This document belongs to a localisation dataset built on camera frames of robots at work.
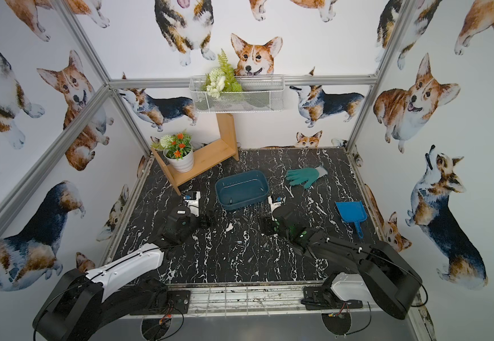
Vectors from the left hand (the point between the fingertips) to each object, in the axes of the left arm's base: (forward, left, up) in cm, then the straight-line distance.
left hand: (209, 202), depth 86 cm
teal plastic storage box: (+15, -11, -14) cm, 23 cm away
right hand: (-3, -24, -2) cm, 24 cm away
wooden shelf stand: (+29, +6, -5) cm, 30 cm away
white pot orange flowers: (+21, +15, +8) cm, 27 cm away
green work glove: (+22, -45, -12) cm, 52 cm away
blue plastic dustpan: (0, -63, -11) cm, 64 cm away
